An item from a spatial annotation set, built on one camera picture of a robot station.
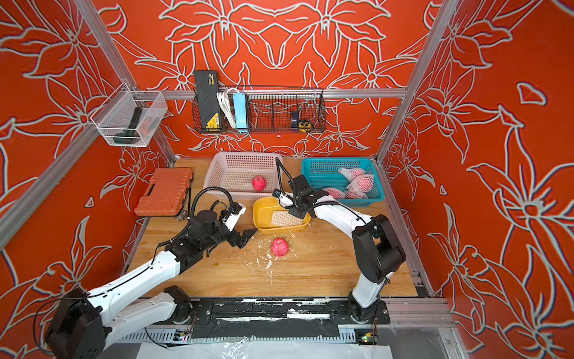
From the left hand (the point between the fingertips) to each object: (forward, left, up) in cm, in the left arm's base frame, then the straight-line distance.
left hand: (248, 220), depth 80 cm
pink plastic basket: (+28, +7, -7) cm, 30 cm away
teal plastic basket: (+36, -30, -12) cm, 48 cm away
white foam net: (+7, -13, -10) cm, 18 cm away
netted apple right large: (+25, -47, -5) cm, 54 cm away
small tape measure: (+39, -19, +14) cm, 46 cm away
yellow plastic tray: (+9, -6, -12) cm, 16 cm away
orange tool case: (+16, +41, -8) cm, 44 cm away
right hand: (+13, -15, -5) cm, 21 cm away
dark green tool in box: (+23, +46, +20) cm, 55 cm away
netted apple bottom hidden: (+19, -43, -7) cm, 47 cm away
